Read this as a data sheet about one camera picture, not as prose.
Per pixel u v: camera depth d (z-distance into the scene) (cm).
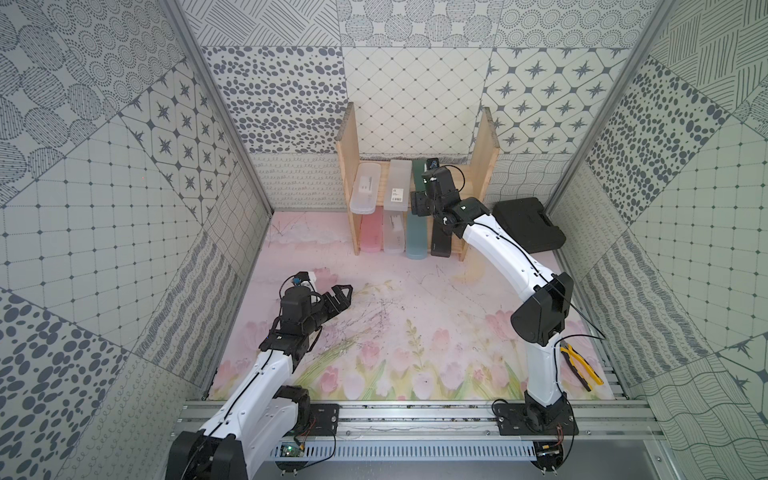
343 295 75
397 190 85
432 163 72
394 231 105
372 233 103
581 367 82
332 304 73
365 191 86
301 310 64
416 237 101
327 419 73
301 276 76
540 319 56
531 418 65
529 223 111
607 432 74
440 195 63
